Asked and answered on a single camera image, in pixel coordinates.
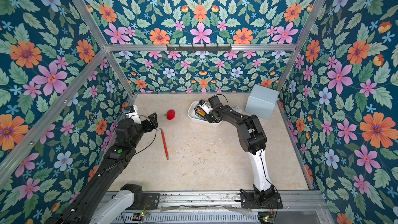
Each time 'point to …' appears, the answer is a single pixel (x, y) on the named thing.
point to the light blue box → (261, 101)
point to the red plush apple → (170, 114)
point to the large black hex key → (195, 111)
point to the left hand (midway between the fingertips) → (149, 114)
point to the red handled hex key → (165, 144)
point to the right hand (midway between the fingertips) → (208, 113)
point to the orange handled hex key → (201, 111)
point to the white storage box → (192, 115)
